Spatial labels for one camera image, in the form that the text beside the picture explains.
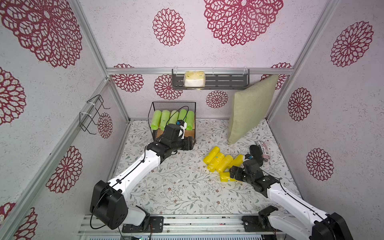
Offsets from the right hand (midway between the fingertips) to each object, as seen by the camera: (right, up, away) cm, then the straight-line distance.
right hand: (234, 169), depth 86 cm
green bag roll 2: (-42, +31, +8) cm, 53 cm away
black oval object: (+19, +9, +14) cm, 25 cm away
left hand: (-25, +17, -6) cm, 31 cm away
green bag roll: (-47, +30, +8) cm, 56 cm away
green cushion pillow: (+8, +36, -3) cm, 37 cm away
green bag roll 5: (-26, +29, +4) cm, 39 cm away
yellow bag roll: (-6, +1, +4) cm, 7 cm away
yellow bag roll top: (-10, +9, +11) cm, 17 cm away
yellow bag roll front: (-6, -4, -1) cm, 7 cm away
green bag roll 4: (-31, +34, +10) cm, 47 cm away
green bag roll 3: (-36, +30, +6) cm, 47 cm away
